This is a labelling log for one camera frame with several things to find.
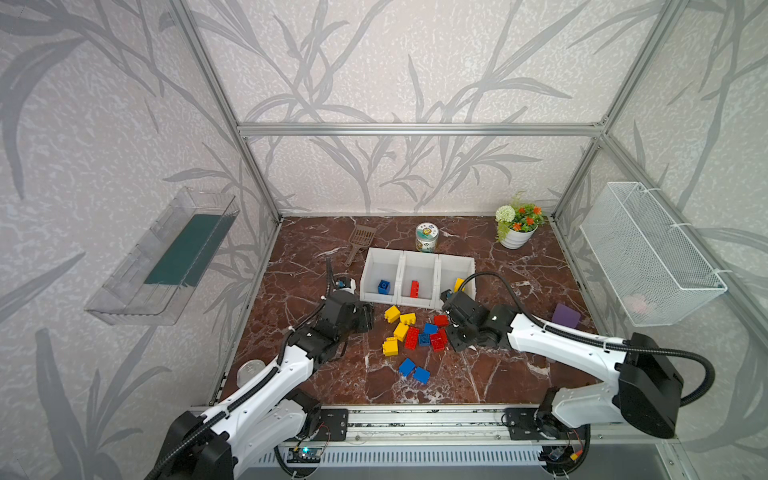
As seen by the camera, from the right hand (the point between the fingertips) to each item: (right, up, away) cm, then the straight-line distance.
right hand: (451, 324), depth 84 cm
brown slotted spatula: (-30, +26, +31) cm, 50 cm away
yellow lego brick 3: (-18, -7, +1) cm, 19 cm away
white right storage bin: (+3, +15, +16) cm, 22 cm away
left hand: (-23, +7, 0) cm, 24 cm away
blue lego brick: (-6, -3, +5) cm, 8 cm away
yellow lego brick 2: (-14, -3, +3) cm, 15 cm away
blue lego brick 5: (-13, -11, -1) cm, 17 cm away
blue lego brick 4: (-20, +9, +12) cm, 25 cm away
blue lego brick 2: (-8, -6, +4) cm, 10 cm away
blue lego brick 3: (-9, -14, -2) cm, 16 cm away
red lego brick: (-3, -5, +1) cm, 6 cm away
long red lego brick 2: (-10, +8, +13) cm, 18 cm away
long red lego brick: (-11, -5, +3) cm, 13 cm away
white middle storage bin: (-7, +14, +23) cm, 28 cm away
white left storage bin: (-22, +12, +18) cm, 31 cm away
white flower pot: (+26, +24, +23) cm, 42 cm away
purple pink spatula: (+37, 0, +8) cm, 38 cm away
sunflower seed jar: (-6, +25, +21) cm, 33 cm away
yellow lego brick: (-12, 0, +6) cm, 14 cm away
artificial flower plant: (+26, +32, +18) cm, 45 cm away
